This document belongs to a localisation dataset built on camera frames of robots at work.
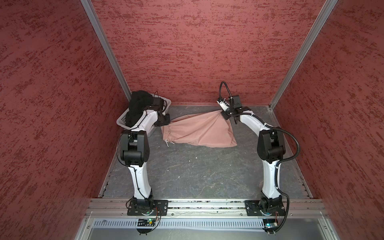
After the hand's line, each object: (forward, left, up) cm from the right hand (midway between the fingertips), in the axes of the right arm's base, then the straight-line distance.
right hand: (225, 111), depth 102 cm
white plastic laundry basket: (-4, +72, -2) cm, 72 cm away
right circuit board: (-64, -14, -12) cm, 67 cm away
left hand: (-8, +41, -2) cm, 42 cm away
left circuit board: (-62, +47, -12) cm, 78 cm away
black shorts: (+13, +62, +1) cm, 64 cm away
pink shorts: (-12, +12, -4) cm, 17 cm away
